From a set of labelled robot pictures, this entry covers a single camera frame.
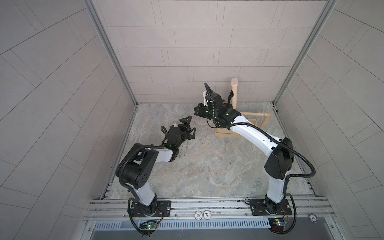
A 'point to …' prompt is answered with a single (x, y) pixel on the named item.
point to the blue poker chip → (313, 218)
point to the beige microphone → (234, 83)
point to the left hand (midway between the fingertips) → (197, 120)
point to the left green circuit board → (153, 226)
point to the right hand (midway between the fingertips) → (192, 108)
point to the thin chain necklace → (180, 152)
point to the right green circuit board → (277, 223)
